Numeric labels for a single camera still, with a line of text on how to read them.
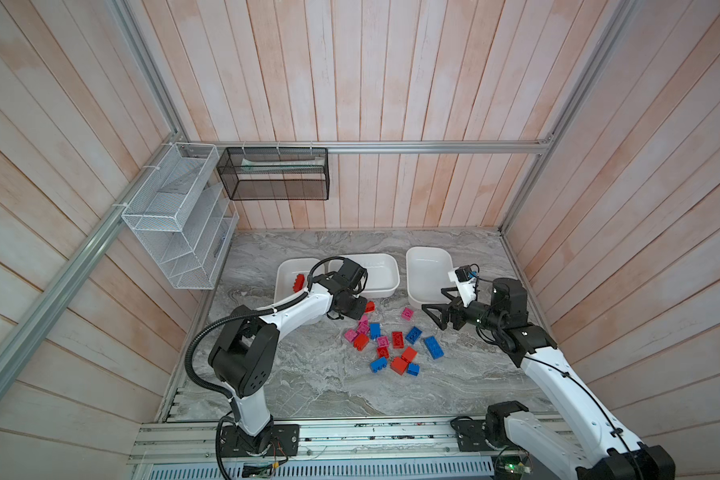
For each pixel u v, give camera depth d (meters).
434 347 0.88
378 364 0.86
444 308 0.66
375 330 0.91
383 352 0.88
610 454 0.40
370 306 0.97
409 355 0.86
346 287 0.70
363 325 0.93
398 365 0.85
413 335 0.90
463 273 0.66
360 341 0.90
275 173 1.04
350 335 0.90
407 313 0.95
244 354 0.47
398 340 0.90
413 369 0.84
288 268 1.02
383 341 0.89
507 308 0.59
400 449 0.73
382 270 1.05
